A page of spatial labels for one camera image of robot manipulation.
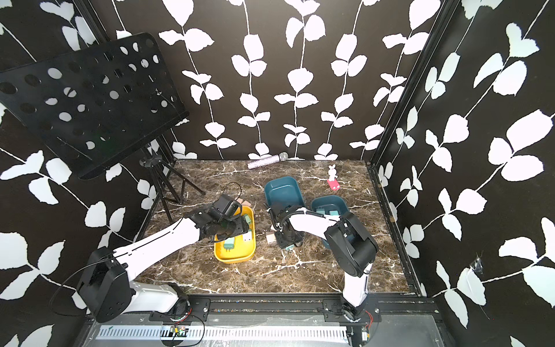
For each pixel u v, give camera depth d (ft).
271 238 2.95
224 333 2.30
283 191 3.46
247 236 2.89
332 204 3.32
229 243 2.88
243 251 2.84
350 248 1.59
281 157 3.89
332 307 2.45
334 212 3.24
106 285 1.32
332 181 3.64
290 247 2.70
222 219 2.12
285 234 2.52
